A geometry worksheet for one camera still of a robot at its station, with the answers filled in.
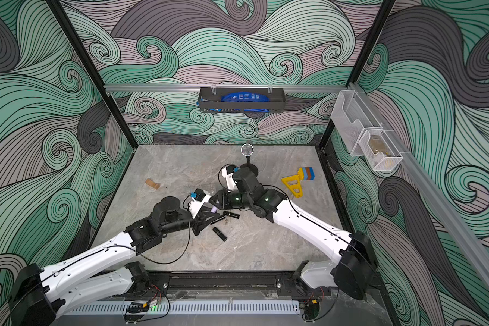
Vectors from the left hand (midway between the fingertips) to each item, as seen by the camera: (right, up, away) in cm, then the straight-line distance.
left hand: (218, 210), depth 71 cm
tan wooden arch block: (-40, +7, +32) cm, 52 cm away
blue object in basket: (+10, +48, +21) cm, 53 cm away
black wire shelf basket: (-6, +46, +22) cm, 52 cm away
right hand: (-2, +4, +1) cm, 4 cm away
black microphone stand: (+12, +18, +30) cm, 37 cm away
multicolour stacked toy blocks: (+44, +11, +33) cm, 56 cm away
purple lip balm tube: (-1, +1, -2) cm, 3 cm away
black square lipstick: (-1, -14, +14) cm, 20 cm away
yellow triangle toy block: (+36, +6, +33) cm, 49 cm away
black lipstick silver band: (-2, -8, +15) cm, 17 cm away
